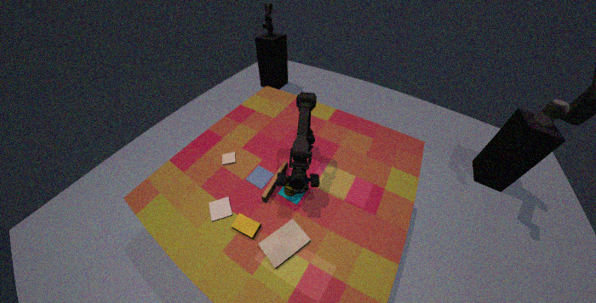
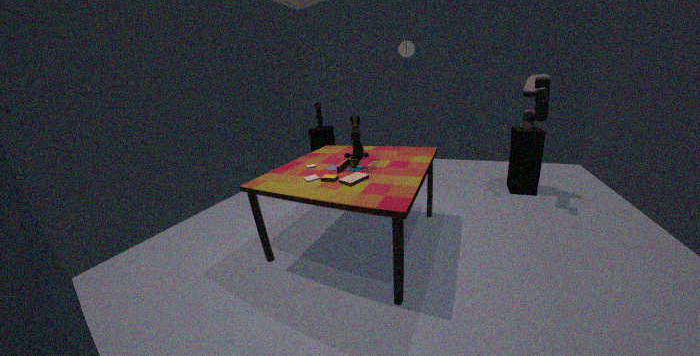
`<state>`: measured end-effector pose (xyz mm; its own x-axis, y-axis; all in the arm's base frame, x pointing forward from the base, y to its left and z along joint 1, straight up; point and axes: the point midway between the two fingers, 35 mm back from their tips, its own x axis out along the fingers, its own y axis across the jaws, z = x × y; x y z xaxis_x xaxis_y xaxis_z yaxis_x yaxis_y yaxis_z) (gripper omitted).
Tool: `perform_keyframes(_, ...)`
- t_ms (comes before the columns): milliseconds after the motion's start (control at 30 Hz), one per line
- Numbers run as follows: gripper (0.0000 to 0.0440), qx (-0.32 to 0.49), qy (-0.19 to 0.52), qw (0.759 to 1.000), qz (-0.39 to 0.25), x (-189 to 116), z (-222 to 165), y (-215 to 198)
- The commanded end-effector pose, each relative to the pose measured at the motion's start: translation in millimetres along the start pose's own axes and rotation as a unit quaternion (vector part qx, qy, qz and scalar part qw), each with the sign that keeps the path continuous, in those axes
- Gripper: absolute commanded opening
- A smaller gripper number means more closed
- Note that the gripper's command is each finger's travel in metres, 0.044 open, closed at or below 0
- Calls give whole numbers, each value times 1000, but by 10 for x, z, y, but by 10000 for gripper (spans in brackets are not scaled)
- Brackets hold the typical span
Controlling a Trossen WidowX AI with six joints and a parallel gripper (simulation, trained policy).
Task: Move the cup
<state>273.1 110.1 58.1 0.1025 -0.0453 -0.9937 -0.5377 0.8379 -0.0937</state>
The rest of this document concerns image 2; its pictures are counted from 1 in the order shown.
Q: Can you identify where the beige flat rectangular slab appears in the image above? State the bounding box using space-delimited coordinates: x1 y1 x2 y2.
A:
339 172 369 187

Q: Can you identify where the yellow flat block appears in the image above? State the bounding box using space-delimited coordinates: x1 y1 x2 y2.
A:
321 174 339 182

